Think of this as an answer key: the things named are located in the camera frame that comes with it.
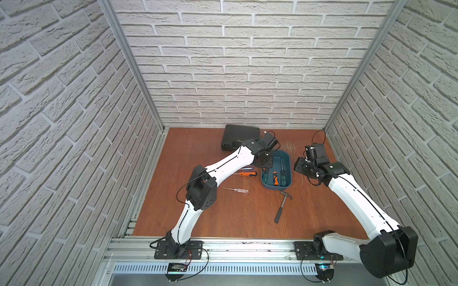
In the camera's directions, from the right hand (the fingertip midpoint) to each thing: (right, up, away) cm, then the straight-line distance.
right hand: (301, 165), depth 82 cm
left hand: (-13, +1, +4) cm, 14 cm away
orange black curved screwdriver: (-9, -8, +13) cm, 18 cm away
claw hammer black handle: (-10, -24, +1) cm, 26 cm away
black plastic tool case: (-33, +18, +35) cm, 51 cm away
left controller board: (-55, -40, -12) cm, 69 cm away
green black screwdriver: (-5, -7, +13) cm, 16 cm away
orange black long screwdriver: (-25, -6, +13) cm, 29 cm away
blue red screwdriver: (-24, -4, +17) cm, 30 cm away
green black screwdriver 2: (-15, -7, +12) cm, 21 cm away
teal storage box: (-7, -8, +14) cm, 18 cm away
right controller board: (+5, -42, -11) cm, 44 cm away
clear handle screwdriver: (-30, -14, +10) cm, 34 cm away
